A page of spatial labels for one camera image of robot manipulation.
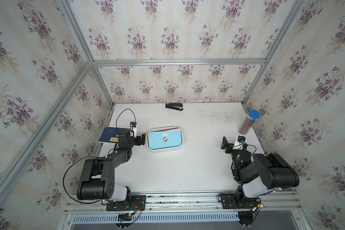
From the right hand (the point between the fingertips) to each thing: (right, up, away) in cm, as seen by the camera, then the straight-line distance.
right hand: (233, 138), depth 88 cm
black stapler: (-35, +22, +27) cm, 50 cm away
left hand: (-61, +2, +5) cm, 61 cm away
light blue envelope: (-44, -2, +5) cm, 45 cm away
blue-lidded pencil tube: (+11, +10, +3) cm, 15 cm away
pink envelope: (-37, +5, +8) cm, 39 cm away
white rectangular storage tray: (-43, -7, +1) cm, 43 cm away
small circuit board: (-63, -38, -16) cm, 75 cm away
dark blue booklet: (-85, 0, +17) cm, 86 cm away
